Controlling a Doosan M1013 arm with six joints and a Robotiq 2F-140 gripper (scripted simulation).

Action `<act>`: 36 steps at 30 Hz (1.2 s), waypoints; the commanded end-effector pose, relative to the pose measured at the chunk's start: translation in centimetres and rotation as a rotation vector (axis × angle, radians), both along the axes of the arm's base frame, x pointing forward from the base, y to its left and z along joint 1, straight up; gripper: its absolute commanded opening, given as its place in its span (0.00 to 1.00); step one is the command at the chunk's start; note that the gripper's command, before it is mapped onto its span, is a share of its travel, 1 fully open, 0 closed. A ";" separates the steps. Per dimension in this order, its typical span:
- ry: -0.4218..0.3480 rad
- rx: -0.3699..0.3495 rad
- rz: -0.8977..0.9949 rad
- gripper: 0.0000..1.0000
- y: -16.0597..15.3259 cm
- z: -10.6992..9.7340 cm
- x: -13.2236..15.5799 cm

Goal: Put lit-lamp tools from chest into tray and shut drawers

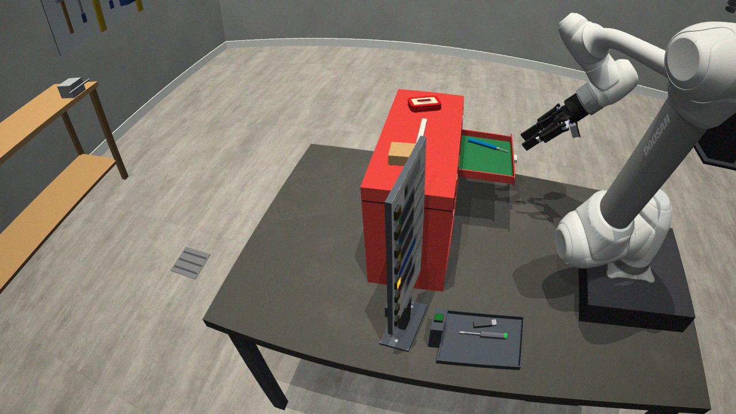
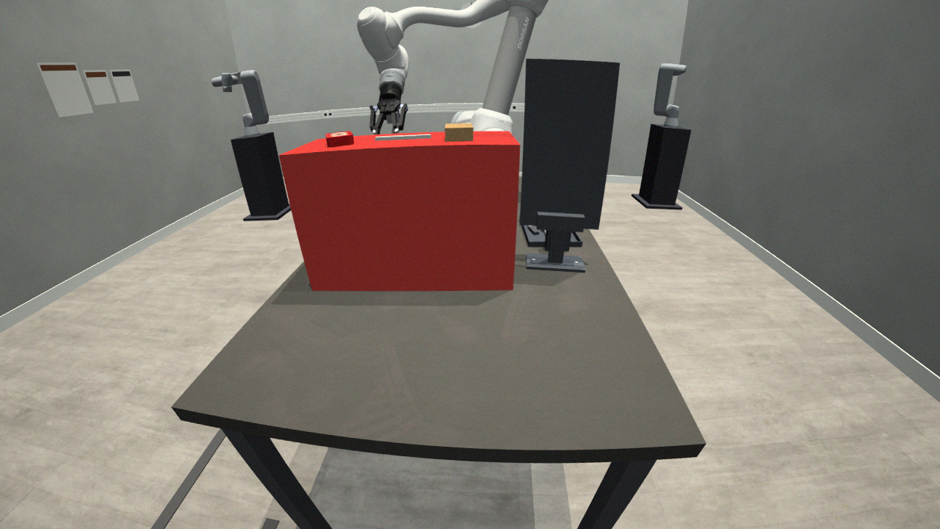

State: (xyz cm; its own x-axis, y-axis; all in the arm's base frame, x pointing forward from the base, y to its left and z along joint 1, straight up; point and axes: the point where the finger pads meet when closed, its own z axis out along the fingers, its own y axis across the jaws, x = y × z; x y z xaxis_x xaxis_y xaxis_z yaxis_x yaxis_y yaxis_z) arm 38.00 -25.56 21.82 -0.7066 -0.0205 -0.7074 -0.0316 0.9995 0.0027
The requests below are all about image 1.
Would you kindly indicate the blue-handled deburring tool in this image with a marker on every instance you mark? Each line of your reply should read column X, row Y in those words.
column 484, row 144

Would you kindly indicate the tan cardboard box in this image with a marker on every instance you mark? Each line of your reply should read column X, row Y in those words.
column 399, row 153

